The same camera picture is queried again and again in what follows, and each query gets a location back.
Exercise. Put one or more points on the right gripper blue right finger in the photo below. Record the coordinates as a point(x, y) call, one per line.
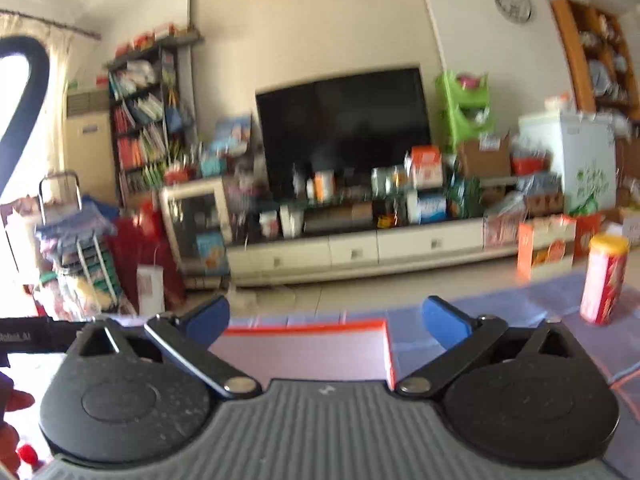
point(466, 340)

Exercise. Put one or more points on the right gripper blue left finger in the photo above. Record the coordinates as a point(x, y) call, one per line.
point(185, 341)

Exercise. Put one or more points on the person's left hand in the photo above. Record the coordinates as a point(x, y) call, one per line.
point(12, 400)

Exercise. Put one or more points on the trolley cart with fabrics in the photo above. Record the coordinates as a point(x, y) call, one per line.
point(73, 235)

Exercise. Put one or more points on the white tv cabinet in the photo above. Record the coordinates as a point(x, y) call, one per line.
point(359, 255)

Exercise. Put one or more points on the orange cardboard box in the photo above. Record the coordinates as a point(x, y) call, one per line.
point(347, 351)

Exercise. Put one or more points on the white glass-door cabinet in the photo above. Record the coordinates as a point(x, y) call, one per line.
point(198, 227)

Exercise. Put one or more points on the orange gift bag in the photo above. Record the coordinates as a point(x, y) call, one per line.
point(546, 247)

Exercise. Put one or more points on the red yellow-lid canister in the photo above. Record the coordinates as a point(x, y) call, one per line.
point(606, 269)

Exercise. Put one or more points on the brown cardboard box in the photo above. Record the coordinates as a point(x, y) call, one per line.
point(485, 157)

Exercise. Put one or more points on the white floor air conditioner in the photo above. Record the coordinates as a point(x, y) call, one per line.
point(87, 143)

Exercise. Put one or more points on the cream curtain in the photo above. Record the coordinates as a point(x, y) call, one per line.
point(67, 48)

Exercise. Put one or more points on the white chest freezer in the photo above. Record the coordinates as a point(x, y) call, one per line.
point(581, 149)

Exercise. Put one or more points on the black flat television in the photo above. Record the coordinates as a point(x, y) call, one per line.
point(350, 123)

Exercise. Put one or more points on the green plastic rack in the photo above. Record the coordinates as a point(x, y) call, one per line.
point(464, 107)

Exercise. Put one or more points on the dark bookshelf with books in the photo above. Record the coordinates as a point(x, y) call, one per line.
point(151, 123)

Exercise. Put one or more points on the wooden display shelf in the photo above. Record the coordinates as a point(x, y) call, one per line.
point(599, 59)

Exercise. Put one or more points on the round wall clock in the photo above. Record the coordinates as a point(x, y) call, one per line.
point(516, 11)

